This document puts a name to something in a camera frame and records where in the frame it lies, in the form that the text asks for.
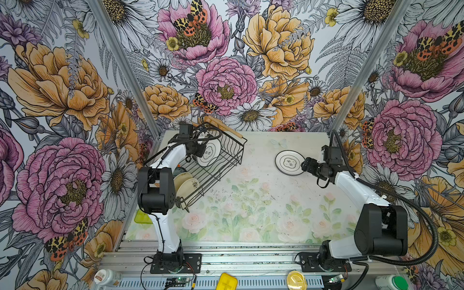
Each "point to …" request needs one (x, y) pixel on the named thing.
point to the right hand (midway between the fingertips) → (308, 171)
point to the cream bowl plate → (186, 187)
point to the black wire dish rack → (232, 145)
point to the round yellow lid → (295, 280)
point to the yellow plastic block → (226, 282)
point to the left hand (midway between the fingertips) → (201, 152)
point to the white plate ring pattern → (289, 162)
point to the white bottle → (108, 277)
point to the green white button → (391, 282)
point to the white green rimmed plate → (211, 154)
